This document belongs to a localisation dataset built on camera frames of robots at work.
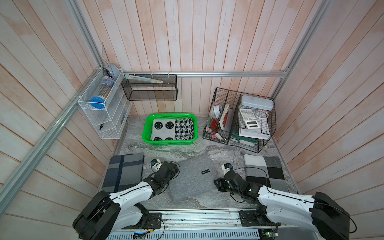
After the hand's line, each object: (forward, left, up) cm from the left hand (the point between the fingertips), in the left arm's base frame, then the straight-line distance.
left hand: (173, 170), depth 89 cm
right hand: (-7, -24, 0) cm, 25 cm away
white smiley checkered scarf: (+30, +3, +2) cm, 30 cm away
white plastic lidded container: (+40, -56, +20) cm, 71 cm away
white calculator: (+24, -46, +20) cm, 55 cm away
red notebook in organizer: (+33, -27, +4) cm, 43 cm away
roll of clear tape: (+30, -55, +19) cm, 66 cm away
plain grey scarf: (-5, -14, +2) cm, 15 cm away
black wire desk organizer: (+35, -39, +8) cm, 53 cm away
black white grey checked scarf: (0, -56, -1) cm, 56 cm away
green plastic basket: (+32, +21, +4) cm, 39 cm away
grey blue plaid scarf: (-1, +30, 0) cm, 30 cm away
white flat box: (+17, -48, +16) cm, 53 cm away
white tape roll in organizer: (+44, -30, +8) cm, 54 cm away
